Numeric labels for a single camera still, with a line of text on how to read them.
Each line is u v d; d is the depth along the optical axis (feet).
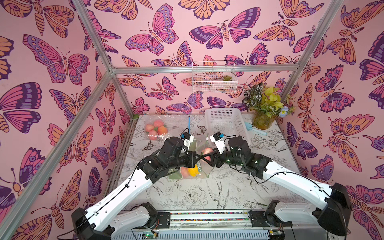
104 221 1.26
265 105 3.13
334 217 1.25
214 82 3.48
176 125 3.74
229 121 3.75
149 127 3.46
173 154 1.72
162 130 3.44
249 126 3.67
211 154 2.10
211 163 2.12
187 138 2.03
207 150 2.25
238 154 1.80
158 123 3.50
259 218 2.40
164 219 2.41
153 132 3.37
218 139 2.09
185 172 2.61
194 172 2.49
